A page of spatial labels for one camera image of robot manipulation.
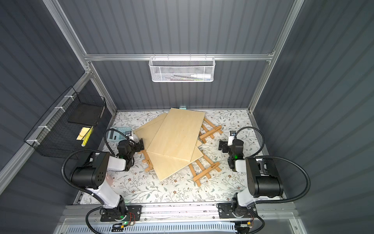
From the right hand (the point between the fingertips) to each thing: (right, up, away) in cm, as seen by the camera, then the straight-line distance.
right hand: (230, 140), depth 94 cm
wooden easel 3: (-53, -12, -7) cm, 55 cm away
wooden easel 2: (-18, -18, -9) cm, 27 cm away
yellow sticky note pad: (-82, +6, -20) cm, 84 cm away
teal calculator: (-81, +3, +8) cm, 81 cm away
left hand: (-63, 0, +2) cm, 63 cm away
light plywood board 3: (-42, -14, -10) cm, 45 cm away
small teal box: (-33, +24, +27) cm, 49 cm away
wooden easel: (-16, +4, +11) cm, 20 cm away
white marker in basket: (-19, +41, -1) cm, 46 cm away
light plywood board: (-35, +2, +5) cm, 35 cm away
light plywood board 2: (-57, +5, +11) cm, 59 cm away
